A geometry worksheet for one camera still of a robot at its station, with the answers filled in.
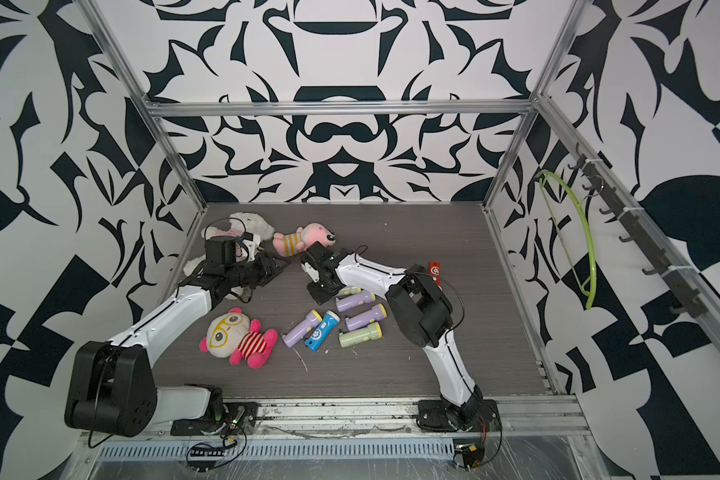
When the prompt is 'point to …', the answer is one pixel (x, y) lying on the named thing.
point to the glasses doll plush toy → (234, 335)
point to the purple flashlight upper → (347, 302)
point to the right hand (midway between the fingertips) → (319, 289)
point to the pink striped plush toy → (302, 239)
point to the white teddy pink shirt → (247, 230)
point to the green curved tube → (591, 297)
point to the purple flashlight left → (298, 334)
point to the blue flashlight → (323, 331)
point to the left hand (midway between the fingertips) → (285, 259)
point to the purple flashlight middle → (363, 319)
